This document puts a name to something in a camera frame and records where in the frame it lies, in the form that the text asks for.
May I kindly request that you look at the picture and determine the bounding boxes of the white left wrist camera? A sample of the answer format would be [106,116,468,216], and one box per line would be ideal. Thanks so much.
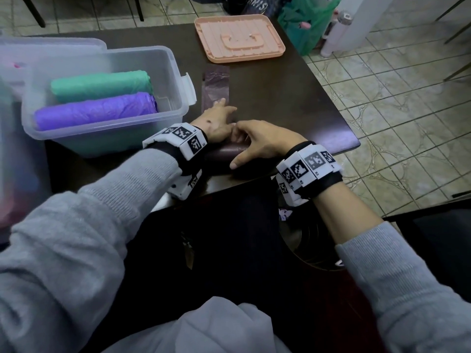
[168,169,203,200]

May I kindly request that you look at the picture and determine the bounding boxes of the black left wristband with markers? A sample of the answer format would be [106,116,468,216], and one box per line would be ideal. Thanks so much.
[142,123,209,179]

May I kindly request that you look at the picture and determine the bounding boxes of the brown bag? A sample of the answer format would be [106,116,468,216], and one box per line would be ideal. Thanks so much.
[201,65,265,173]

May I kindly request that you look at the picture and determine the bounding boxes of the person's right hand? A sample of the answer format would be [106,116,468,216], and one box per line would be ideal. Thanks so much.
[230,120,308,170]

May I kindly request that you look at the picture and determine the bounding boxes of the person's left forearm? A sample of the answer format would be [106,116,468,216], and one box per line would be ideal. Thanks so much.
[0,147,183,353]

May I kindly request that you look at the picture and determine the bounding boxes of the black side table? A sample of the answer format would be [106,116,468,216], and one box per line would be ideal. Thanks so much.
[382,198,471,302]

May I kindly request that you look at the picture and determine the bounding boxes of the black round stool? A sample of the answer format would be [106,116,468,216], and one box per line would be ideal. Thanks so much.
[279,202,346,273]

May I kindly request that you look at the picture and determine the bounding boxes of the large clear storage bin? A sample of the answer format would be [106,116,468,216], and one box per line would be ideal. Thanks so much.
[0,75,52,232]

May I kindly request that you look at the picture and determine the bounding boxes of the person's black trousers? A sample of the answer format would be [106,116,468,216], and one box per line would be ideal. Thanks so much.
[88,176,387,353]

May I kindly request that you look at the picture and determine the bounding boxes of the black wristband with markers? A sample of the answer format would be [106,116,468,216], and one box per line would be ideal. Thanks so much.
[142,123,209,179]
[276,141,343,202]

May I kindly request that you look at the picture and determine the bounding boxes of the small clear plastic bin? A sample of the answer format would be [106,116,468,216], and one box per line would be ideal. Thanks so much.
[21,46,198,158]

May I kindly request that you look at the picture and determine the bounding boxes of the person's right forearm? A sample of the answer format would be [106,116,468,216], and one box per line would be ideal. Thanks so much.
[313,183,471,353]

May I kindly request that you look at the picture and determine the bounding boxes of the thin metal chair legs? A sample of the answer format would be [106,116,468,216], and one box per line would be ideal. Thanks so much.
[434,0,471,82]

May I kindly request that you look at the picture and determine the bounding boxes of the dark patterned bag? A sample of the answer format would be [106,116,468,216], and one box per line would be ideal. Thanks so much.
[224,0,293,17]

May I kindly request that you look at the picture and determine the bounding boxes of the black right wristband with markers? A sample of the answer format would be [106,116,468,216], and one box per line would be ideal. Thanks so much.
[276,141,343,202]

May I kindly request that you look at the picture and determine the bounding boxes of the black smartphone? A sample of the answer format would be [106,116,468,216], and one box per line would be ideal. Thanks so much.
[181,231,196,271]

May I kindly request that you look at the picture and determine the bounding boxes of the pale pink bottle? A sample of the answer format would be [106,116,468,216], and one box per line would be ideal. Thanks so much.
[320,10,354,57]

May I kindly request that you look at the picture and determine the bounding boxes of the clear lid pink handle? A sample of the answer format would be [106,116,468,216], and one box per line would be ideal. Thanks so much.
[0,37,107,100]

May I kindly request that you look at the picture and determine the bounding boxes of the person's left hand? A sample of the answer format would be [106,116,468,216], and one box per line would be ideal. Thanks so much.
[191,98,238,144]

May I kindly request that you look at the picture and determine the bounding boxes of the purple bag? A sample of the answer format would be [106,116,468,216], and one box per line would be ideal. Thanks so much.
[33,92,158,132]

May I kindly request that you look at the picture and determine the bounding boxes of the green plastic bag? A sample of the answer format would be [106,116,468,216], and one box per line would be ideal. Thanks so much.
[278,0,342,55]

